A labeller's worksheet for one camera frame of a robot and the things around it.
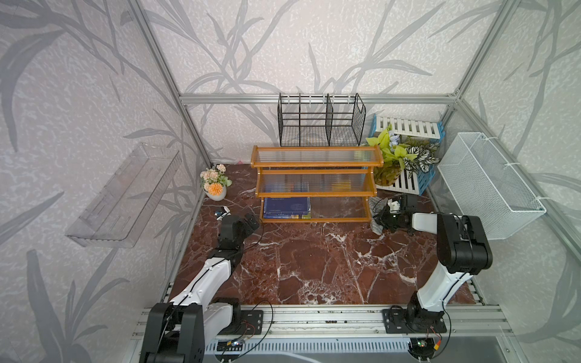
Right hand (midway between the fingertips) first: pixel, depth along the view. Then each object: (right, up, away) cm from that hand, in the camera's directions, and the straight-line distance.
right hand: (371, 216), depth 99 cm
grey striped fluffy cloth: (+1, +6, -3) cm, 7 cm away
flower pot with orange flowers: (-70, +15, -1) cm, 71 cm away
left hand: (-53, +1, -11) cm, 54 cm away
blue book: (-38, +4, -1) cm, 38 cm away
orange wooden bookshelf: (-21, +14, +14) cm, 29 cm away
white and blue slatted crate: (+27, +17, +9) cm, 33 cm away
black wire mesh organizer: (-25, +44, +6) cm, 51 cm away
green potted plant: (+9, +26, -8) cm, 29 cm away
